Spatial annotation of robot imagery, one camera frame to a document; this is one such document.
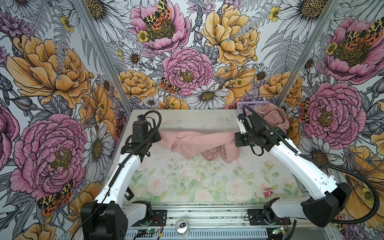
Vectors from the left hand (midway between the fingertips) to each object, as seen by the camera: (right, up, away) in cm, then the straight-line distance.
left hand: (157, 136), depth 83 cm
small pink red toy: (+58, -29, -4) cm, 65 cm away
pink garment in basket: (+78, +12, +26) cm, 83 cm away
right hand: (+42, -3, -6) cm, 43 cm away
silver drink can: (+15, -35, -23) cm, 44 cm away
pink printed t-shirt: (+26, -5, 0) cm, 27 cm away
